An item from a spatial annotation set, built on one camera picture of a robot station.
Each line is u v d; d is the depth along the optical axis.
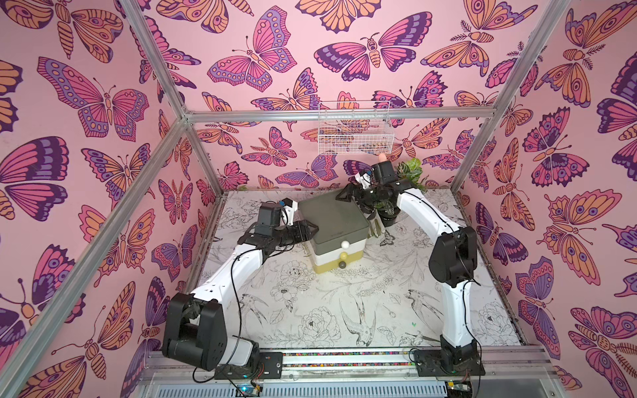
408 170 0.92
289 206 0.77
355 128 0.95
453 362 0.65
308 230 0.75
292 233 0.73
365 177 0.87
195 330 0.42
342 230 0.80
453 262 0.56
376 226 1.05
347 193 0.83
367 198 0.81
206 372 0.43
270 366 0.73
